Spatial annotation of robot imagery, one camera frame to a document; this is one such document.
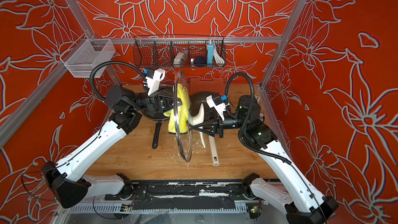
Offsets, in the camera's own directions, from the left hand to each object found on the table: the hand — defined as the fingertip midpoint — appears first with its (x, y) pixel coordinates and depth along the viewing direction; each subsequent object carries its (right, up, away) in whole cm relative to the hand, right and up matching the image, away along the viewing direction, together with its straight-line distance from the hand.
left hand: (181, 105), depth 46 cm
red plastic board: (+20, +12, +69) cm, 73 cm away
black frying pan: (-19, -9, +46) cm, 51 cm away
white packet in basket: (-5, +26, +45) cm, 53 cm away
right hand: (+4, -8, +6) cm, 11 cm away
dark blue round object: (+7, +26, +50) cm, 57 cm away
